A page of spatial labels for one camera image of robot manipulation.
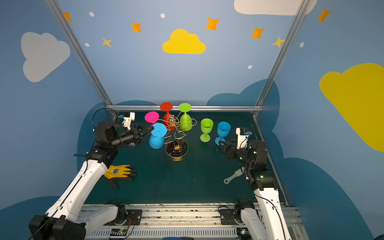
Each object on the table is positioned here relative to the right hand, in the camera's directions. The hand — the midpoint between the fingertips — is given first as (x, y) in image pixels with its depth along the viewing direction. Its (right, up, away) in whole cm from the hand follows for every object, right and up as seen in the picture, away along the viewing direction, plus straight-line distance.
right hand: (227, 139), depth 71 cm
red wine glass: (-32, +18, +13) cm, 39 cm away
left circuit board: (-54, -47, +2) cm, 72 cm away
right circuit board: (+8, -47, +2) cm, 48 cm away
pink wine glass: (-39, +12, +7) cm, 41 cm away
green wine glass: (-21, +11, +17) cm, 30 cm away
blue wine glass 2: (+3, +5, +24) cm, 24 cm away
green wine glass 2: (-8, +8, +27) cm, 29 cm away
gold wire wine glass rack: (-28, -7, +27) cm, 40 cm away
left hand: (-36, +6, -2) cm, 36 cm away
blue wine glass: (-35, +1, +1) cm, 35 cm away
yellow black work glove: (-59, -21, +16) cm, 64 cm away
